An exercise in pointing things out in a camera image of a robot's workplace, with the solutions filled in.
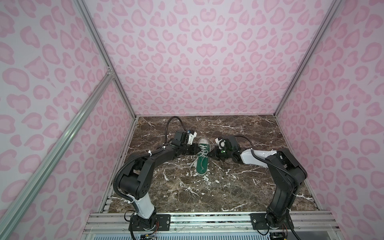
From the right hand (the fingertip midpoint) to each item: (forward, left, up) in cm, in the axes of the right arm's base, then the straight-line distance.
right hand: (208, 153), depth 90 cm
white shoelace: (+2, +3, -2) cm, 3 cm away
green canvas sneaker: (+11, +1, -5) cm, 12 cm away
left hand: (+3, +3, +2) cm, 5 cm away
